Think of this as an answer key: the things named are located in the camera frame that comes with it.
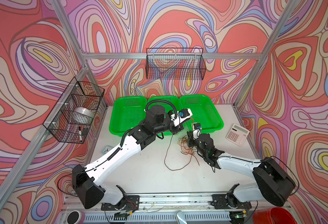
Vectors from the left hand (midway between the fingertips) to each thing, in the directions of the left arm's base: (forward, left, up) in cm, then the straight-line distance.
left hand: (189, 115), depth 64 cm
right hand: (+6, -4, -25) cm, 26 cm away
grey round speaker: (-37, +55, -32) cm, 73 cm away
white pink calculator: (+12, -41, -35) cm, 55 cm away
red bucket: (-36, -43, -36) cm, 67 cm away
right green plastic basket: (+35, -21, -37) cm, 55 cm away
